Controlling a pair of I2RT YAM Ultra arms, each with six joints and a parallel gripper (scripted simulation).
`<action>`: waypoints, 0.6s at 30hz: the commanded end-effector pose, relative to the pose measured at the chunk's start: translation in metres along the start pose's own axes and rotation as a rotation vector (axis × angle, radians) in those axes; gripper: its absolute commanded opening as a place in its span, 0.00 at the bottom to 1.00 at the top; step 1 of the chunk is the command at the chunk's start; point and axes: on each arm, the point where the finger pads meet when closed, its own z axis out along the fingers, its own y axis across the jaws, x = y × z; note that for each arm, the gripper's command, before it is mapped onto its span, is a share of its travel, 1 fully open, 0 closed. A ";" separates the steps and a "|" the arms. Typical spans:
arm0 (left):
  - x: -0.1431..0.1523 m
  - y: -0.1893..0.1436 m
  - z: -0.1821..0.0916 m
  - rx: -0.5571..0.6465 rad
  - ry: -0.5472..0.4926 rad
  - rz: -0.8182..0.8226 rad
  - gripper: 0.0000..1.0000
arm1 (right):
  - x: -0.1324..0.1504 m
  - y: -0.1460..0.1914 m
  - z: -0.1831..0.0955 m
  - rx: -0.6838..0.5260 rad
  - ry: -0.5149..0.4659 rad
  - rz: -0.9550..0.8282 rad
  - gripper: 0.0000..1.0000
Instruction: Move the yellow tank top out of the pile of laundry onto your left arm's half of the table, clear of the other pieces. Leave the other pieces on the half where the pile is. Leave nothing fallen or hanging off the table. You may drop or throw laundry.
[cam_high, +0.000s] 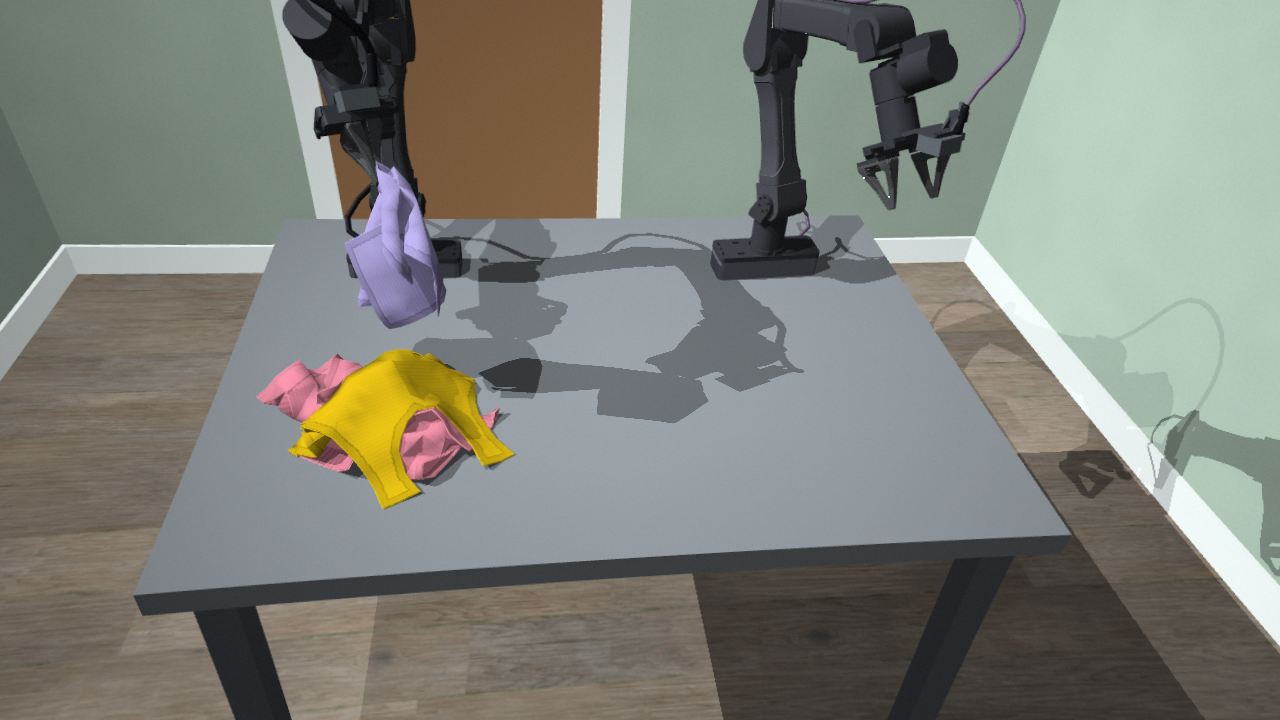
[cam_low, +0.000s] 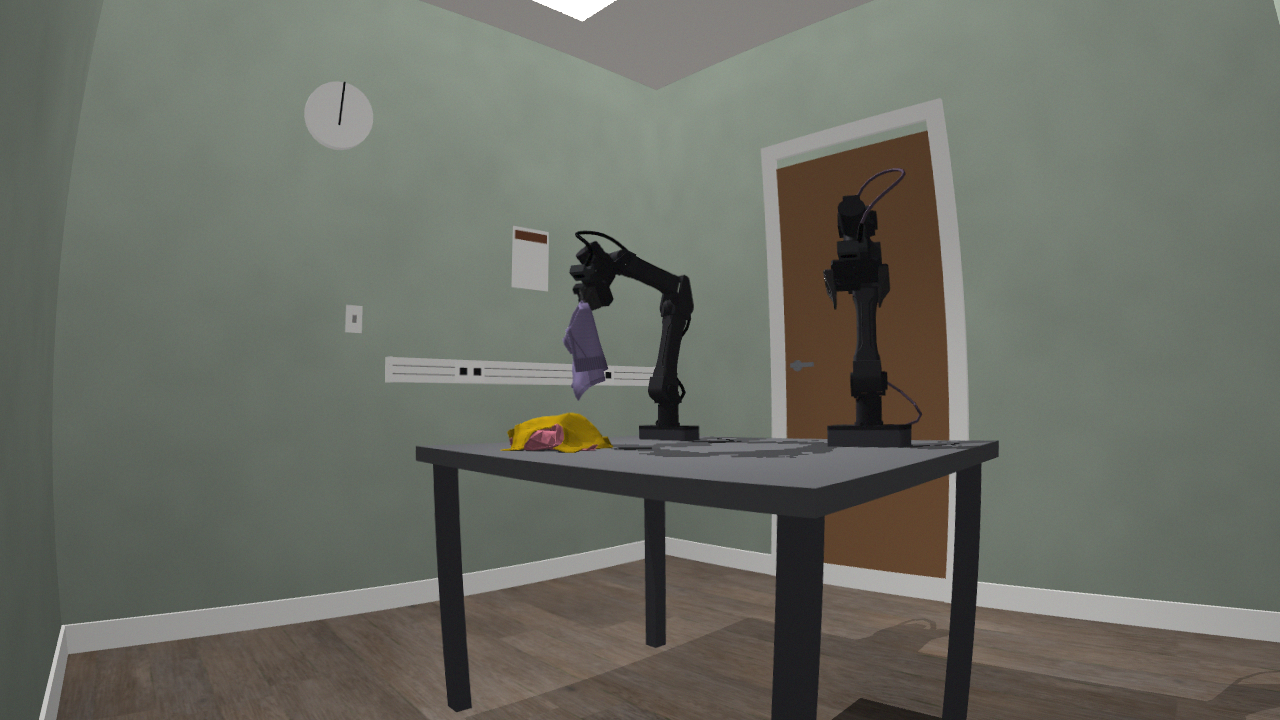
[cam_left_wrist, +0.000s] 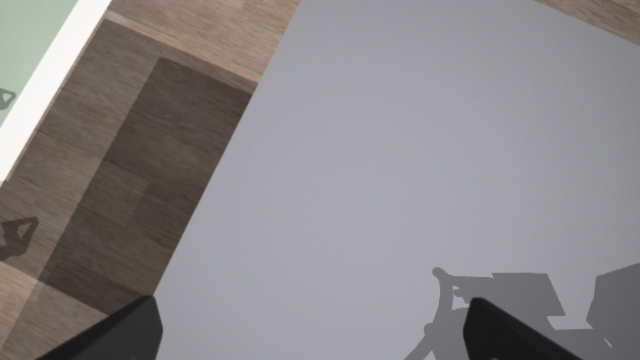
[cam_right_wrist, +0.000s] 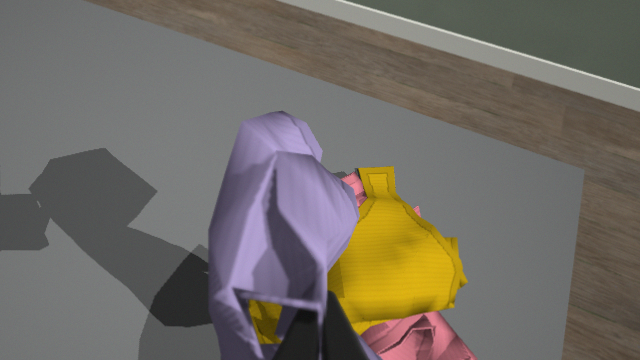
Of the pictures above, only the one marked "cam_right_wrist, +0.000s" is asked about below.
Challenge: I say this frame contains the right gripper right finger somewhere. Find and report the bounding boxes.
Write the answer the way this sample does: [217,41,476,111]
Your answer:
[321,290,370,360]

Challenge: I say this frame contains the yellow cloth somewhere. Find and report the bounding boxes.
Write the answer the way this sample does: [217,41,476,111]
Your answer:
[249,166,468,344]

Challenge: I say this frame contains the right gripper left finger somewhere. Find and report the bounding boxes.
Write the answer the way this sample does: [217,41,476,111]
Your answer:
[272,308,319,360]

